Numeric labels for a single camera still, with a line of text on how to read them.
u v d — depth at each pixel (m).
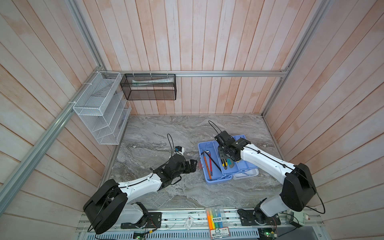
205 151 0.98
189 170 0.75
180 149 0.76
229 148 0.62
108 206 0.41
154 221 0.73
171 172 0.64
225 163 0.85
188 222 0.72
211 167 0.92
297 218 0.67
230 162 0.84
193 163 0.76
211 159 0.95
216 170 0.90
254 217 0.67
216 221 0.72
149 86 1.04
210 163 0.95
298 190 0.42
